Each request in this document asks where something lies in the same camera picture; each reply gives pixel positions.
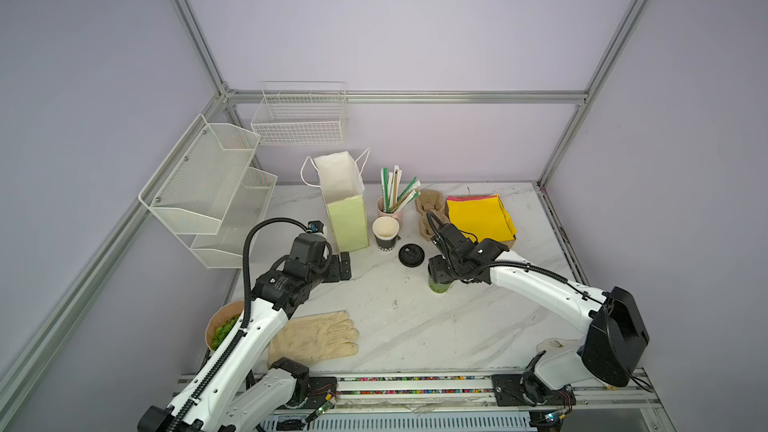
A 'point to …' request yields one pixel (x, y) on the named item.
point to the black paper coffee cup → (386, 231)
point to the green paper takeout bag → (344, 195)
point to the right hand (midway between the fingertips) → (438, 269)
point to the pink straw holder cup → (382, 212)
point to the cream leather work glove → (312, 338)
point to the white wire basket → (300, 113)
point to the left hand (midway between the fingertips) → (331, 263)
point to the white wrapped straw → (390, 181)
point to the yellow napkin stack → (482, 215)
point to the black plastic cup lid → (411, 255)
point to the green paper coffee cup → (439, 288)
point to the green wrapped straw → (386, 190)
